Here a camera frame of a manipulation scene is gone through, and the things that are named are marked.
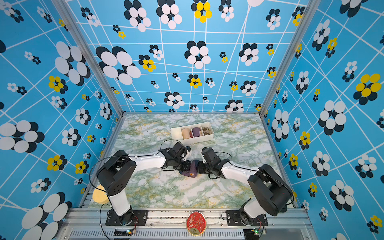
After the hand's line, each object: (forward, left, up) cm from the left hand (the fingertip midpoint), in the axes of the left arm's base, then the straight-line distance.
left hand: (192, 168), depth 90 cm
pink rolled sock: (+23, +4, +5) cm, 24 cm away
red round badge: (-28, -3, +3) cm, 29 cm away
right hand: (0, -3, +1) cm, 3 cm away
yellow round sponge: (-16, +48, +1) cm, 51 cm away
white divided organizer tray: (+26, +12, +1) cm, 29 cm away
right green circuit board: (-31, -31, -1) cm, 44 cm away
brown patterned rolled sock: (+26, -10, +5) cm, 28 cm away
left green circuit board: (-32, +34, -3) cm, 46 cm away
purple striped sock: (-2, -1, +3) cm, 4 cm away
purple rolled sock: (+26, -2, +3) cm, 26 cm away
